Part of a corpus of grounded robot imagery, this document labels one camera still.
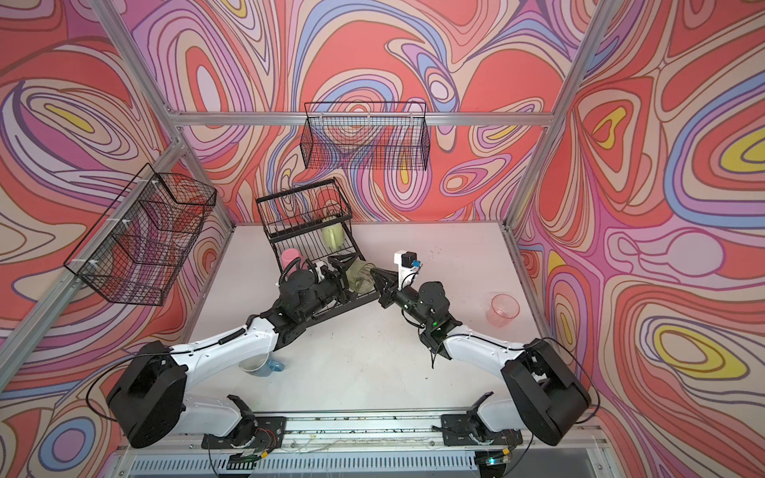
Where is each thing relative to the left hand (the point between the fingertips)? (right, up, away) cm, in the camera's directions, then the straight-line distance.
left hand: (366, 262), depth 74 cm
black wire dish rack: (-26, +14, +45) cm, 54 cm away
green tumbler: (-2, -4, -3) cm, 5 cm away
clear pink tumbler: (+42, -16, +19) cm, 49 cm away
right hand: (+1, -4, +3) cm, 5 cm away
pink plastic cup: (-26, +2, +19) cm, 33 cm away
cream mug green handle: (-14, +9, +29) cm, 33 cm away
